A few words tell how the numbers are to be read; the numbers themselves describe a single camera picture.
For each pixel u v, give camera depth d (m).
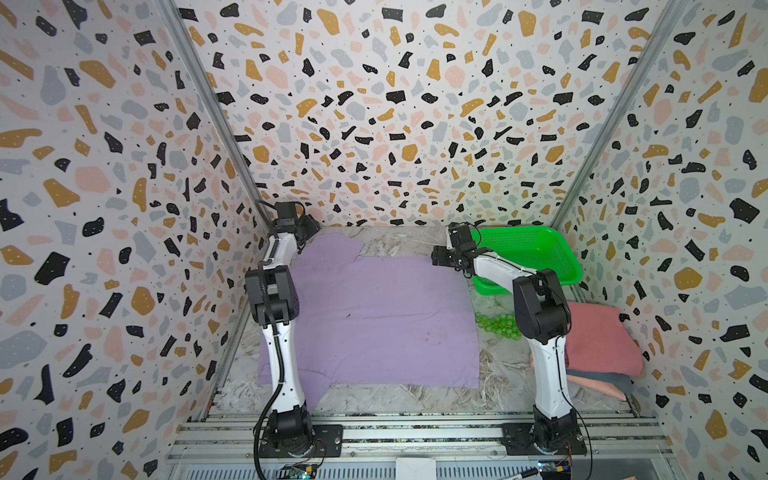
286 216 0.89
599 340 0.87
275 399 0.64
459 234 0.84
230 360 0.89
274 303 0.66
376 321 0.98
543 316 0.58
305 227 1.00
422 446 0.73
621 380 0.82
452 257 0.93
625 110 0.88
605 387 0.83
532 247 1.13
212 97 0.83
